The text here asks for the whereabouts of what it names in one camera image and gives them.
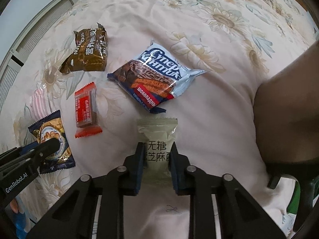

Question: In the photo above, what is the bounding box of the dark blue gold snack packet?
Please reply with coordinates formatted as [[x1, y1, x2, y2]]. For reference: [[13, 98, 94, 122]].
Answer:
[[28, 110, 76, 174]]

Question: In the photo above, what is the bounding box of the beige sesame snack packet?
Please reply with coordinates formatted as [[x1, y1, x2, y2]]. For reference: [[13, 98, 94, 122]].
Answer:
[[137, 118, 178, 187]]

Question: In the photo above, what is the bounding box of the red bar snack packet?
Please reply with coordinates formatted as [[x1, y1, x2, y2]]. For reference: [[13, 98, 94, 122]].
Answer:
[[74, 82, 103, 138]]

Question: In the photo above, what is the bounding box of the white oat snack packet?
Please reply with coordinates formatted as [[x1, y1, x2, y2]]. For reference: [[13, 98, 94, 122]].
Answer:
[[281, 213, 296, 234]]

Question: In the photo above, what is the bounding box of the left hand blue glove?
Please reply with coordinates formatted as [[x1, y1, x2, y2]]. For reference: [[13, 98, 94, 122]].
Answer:
[[10, 199, 27, 239]]

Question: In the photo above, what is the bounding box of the pink striped candy packet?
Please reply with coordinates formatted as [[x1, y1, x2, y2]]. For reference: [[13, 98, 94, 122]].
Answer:
[[30, 87, 52, 121]]

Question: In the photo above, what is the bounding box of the white radiator panel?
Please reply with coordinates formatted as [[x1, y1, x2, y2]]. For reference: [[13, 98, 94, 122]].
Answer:
[[1, 0, 73, 105]]

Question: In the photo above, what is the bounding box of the brown nutritious snack packet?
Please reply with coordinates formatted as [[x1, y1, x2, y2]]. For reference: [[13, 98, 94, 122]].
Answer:
[[59, 23, 108, 74]]

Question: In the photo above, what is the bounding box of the blue chocolate wafer packet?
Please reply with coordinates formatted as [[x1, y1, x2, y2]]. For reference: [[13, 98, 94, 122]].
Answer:
[[107, 43, 205, 114]]

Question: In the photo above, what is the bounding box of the green tray box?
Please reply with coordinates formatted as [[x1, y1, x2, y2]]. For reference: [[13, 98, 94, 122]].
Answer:
[[287, 177, 318, 232]]

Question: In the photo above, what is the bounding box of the person's bare leg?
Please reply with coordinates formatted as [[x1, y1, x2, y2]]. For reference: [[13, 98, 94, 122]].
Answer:
[[254, 42, 318, 162]]

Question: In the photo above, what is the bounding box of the floral sunflower bed sheet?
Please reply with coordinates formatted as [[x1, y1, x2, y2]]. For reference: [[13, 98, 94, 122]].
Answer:
[[1, 0, 315, 238]]

